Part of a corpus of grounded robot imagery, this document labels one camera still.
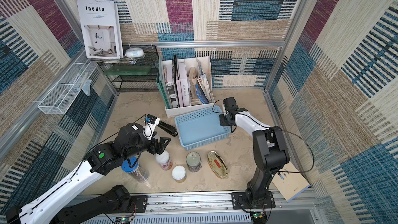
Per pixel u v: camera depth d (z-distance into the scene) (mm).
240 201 731
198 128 998
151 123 586
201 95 985
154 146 595
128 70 951
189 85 940
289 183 792
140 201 744
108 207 593
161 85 849
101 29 776
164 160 763
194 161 787
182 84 935
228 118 703
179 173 764
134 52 871
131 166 556
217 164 813
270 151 477
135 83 1188
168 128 942
